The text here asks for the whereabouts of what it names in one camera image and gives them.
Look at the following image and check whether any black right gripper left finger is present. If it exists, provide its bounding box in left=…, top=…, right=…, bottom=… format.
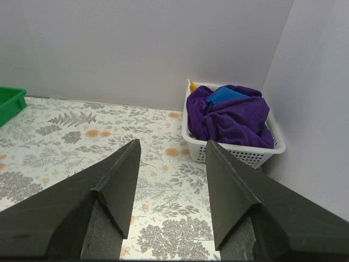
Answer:
left=1, top=139, right=141, bottom=259

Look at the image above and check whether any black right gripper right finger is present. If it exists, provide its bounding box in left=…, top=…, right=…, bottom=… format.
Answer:
left=206, top=141, right=348, bottom=261

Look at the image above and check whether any blue towel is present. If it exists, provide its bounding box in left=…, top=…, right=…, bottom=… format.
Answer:
left=206, top=86, right=249, bottom=107

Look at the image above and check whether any white plastic laundry basket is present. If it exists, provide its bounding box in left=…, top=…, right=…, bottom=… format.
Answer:
left=182, top=83, right=286, bottom=169

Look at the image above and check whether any purple towel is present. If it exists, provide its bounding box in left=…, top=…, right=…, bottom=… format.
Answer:
left=186, top=85, right=274, bottom=149

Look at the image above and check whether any green plastic tray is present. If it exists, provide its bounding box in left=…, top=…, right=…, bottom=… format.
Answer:
left=0, top=87, right=27, bottom=127

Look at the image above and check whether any yellow towel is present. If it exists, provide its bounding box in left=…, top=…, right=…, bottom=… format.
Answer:
left=188, top=79, right=197, bottom=94

